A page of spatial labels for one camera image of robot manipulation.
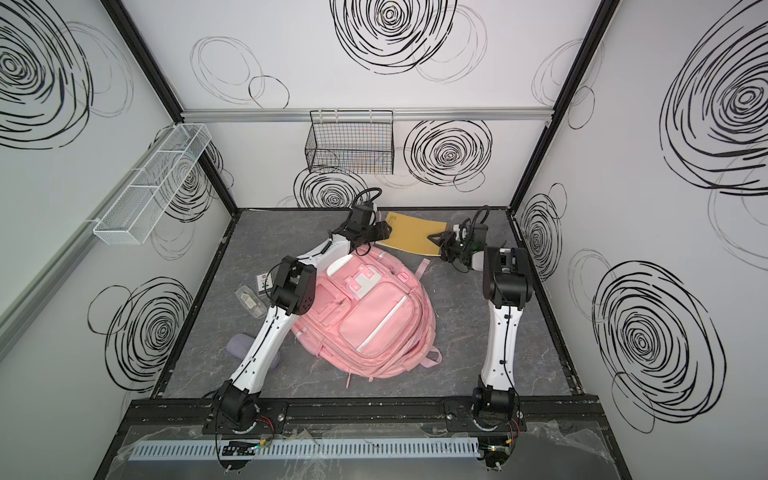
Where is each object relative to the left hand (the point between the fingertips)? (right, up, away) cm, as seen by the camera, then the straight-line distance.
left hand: (392, 228), depth 111 cm
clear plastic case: (-45, -24, -18) cm, 54 cm away
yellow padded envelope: (+8, -2, -2) cm, 8 cm away
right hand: (+14, -5, -6) cm, 16 cm away
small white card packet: (-43, -18, -12) cm, 48 cm away
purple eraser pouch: (-43, -33, -28) cm, 62 cm away
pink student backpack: (-6, -26, -26) cm, 38 cm away
